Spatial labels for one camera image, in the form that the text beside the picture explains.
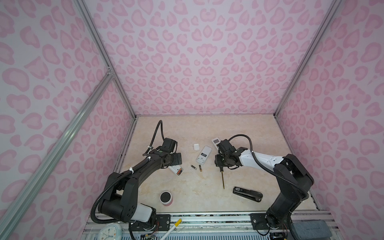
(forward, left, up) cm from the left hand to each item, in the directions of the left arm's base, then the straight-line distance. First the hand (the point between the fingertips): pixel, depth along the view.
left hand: (174, 158), depth 90 cm
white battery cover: (+11, -14, -5) cm, 18 cm away
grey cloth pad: (-37, -66, -3) cm, 76 cm away
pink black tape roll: (-23, +2, -1) cm, 23 cm away
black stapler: (-22, -44, -3) cm, 49 cm away
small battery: (-3, -12, -6) cm, 14 cm away
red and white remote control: (+4, -18, -5) cm, 19 cm away
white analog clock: (-36, +26, -3) cm, 44 cm away
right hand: (-2, -27, -2) cm, 27 cm away
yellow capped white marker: (-33, -3, -5) cm, 34 cm away
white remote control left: (-6, -2, -3) cm, 7 cm away
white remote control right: (+15, -27, -5) cm, 31 cm away
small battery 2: (-5, -16, -6) cm, 18 cm away
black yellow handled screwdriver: (-6, -29, -5) cm, 30 cm away
